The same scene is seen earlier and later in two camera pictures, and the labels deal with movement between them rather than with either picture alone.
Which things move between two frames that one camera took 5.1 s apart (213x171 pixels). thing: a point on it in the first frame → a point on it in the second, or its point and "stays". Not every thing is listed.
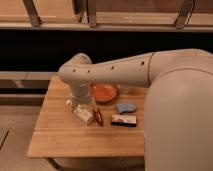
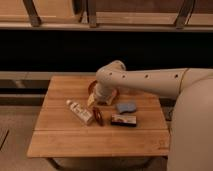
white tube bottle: x=81 y=112 stays
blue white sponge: x=126 y=106 stays
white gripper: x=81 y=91 → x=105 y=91
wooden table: x=110 y=122 stays
